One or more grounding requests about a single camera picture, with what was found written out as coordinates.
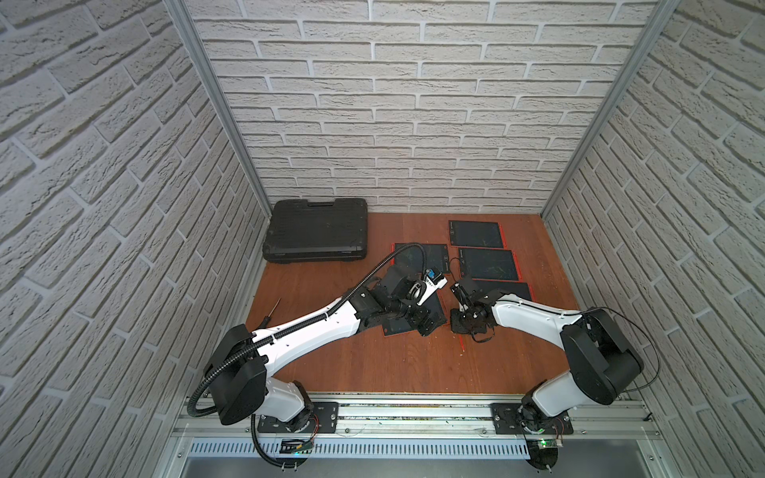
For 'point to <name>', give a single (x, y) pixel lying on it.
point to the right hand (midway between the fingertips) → (459, 326)
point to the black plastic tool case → (298, 232)
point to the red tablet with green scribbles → (489, 264)
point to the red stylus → (460, 337)
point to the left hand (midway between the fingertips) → (439, 304)
